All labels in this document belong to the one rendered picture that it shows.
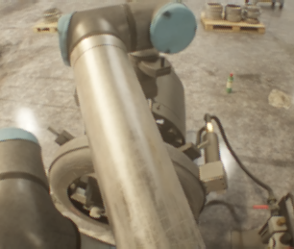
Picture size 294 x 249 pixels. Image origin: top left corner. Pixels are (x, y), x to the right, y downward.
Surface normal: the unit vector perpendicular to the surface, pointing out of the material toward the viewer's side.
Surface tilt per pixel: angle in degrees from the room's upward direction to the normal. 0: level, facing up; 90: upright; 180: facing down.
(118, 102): 17
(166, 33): 92
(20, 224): 37
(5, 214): 30
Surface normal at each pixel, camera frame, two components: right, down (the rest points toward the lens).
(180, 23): 0.40, 0.62
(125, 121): 0.10, -0.54
